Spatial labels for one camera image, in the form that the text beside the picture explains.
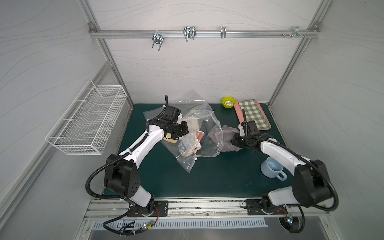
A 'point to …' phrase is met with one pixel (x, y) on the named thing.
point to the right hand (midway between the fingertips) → (232, 139)
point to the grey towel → (222, 135)
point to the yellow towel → (168, 135)
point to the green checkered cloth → (253, 113)
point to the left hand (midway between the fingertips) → (189, 131)
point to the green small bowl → (228, 102)
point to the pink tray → (241, 116)
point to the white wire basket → (87, 124)
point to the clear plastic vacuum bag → (205, 137)
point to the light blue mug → (272, 168)
